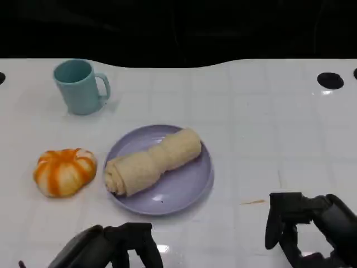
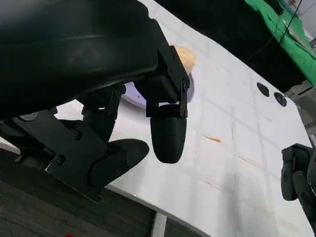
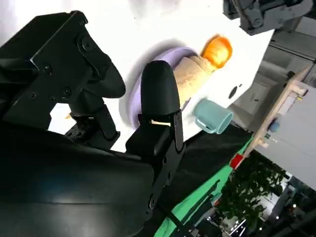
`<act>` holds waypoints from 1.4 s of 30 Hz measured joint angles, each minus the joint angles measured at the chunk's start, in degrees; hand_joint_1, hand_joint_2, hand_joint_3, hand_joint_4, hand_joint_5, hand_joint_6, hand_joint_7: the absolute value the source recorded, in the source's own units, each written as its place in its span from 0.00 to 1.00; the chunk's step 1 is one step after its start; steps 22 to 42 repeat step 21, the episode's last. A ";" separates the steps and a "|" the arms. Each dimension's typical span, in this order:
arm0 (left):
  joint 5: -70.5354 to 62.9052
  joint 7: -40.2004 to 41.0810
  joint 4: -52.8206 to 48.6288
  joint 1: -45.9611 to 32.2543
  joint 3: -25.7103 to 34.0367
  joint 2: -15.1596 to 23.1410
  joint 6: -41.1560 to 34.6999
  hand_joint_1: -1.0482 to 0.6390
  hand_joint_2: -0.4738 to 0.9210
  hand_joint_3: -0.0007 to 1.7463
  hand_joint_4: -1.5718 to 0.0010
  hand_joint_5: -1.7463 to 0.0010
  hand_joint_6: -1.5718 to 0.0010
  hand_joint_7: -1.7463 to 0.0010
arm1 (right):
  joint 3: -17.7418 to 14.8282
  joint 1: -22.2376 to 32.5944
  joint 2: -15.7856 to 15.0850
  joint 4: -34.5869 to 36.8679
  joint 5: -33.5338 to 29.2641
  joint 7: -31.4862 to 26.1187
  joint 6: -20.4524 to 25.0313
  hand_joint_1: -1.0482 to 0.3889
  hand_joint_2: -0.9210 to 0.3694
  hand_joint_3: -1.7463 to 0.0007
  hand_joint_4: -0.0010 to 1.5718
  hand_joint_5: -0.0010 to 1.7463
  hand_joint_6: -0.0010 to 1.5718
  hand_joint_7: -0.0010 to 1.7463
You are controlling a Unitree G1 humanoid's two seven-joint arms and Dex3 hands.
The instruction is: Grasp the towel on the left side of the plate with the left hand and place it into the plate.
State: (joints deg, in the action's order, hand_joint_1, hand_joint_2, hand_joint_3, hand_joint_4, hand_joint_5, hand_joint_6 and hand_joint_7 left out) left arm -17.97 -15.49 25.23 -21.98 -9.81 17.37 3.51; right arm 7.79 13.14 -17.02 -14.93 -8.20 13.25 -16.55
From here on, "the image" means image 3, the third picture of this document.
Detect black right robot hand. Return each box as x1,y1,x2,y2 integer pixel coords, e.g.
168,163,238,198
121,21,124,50
0,10,185,237

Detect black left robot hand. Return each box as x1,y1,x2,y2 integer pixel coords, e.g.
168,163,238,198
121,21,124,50
222,0,312,36

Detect beige towel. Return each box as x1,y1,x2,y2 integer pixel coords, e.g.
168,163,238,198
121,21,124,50
150,54,214,126

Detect orange and white bread roll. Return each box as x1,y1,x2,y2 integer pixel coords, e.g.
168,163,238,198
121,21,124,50
199,35,233,70

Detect grey desk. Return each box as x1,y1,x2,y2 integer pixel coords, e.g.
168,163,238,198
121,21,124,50
228,28,316,129

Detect lilac plate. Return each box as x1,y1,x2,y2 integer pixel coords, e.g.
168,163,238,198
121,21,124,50
118,46,199,131

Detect pale green mug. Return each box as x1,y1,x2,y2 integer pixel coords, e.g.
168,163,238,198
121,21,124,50
193,99,234,135

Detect white cabinet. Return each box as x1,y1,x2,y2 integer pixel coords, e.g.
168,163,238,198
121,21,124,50
254,81,316,190

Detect green cloth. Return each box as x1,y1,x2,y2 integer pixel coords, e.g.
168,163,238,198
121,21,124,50
153,134,255,237

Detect red block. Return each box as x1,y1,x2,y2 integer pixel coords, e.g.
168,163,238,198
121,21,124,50
229,154,245,170

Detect green leafy plants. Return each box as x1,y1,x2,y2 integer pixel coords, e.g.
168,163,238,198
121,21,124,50
217,150,290,230

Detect wooden board frame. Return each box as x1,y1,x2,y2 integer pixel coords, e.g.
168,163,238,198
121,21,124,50
243,66,311,158

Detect black cable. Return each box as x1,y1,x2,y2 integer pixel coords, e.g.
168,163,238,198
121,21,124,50
158,204,190,237

